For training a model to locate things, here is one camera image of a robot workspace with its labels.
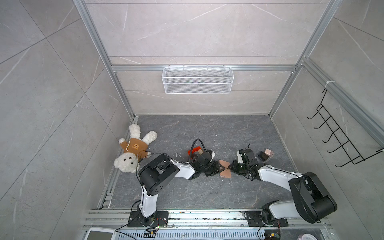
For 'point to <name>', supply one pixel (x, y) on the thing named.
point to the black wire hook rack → (343, 141)
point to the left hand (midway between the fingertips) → (225, 167)
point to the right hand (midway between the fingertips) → (228, 165)
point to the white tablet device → (101, 233)
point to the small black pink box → (263, 156)
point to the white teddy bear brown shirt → (134, 149)
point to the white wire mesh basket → (198, 80)
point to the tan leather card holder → (226, 173)
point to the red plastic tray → (194, 149)
